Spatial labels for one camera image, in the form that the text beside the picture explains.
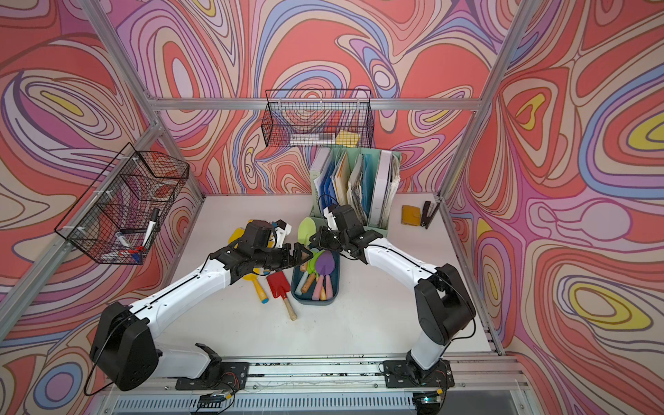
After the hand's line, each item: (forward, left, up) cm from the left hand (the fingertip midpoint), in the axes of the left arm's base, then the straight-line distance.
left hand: (308, 258), depth 79 cm
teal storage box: (0, -2, -16) cm, 16 cm away
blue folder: (+27, -6, +4) cm, 28 cm away
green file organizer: (+30, -19, +6) cm, 36 cm away
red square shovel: (-1, +11, -17) cm, 21 cm away
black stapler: (+30, -48, -17) cm, 59 cm away
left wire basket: (+6, +55, +11) cm, 56 cm away
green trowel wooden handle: (+4, 0, -15) cm, 15 cm away
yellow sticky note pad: (+32, -42, -16) cm, 55 cm away
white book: (+26, -25, +6) cm, 37 cm away
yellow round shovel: (+21, +32, -16) cm, 42 cm away
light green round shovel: (+11, +1, +1) cm, 11 cm away
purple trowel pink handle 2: (-5, -7, -14) cm, 17 cm away
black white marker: (+3, +41, +15) cm, 44 cm away
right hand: (+6, -1, -2) cm, 7 cm away
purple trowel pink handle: (+6, -5, -15) cm, 17 cm away
